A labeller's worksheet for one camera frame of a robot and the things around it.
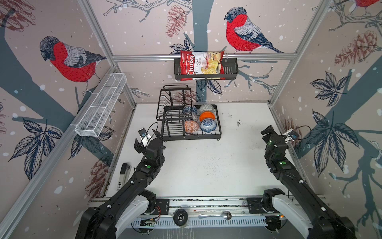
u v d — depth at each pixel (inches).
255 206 28.7
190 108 43.5
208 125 40.8
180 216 24.2
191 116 32.1
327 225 15.3
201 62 34.6
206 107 43.6
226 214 28.5
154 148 23.2
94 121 27.9
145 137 25.6
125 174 32.1
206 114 41.1
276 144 23.1
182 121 32.7
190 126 40.8
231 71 37.4
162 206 28.8
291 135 25.9
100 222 15.2
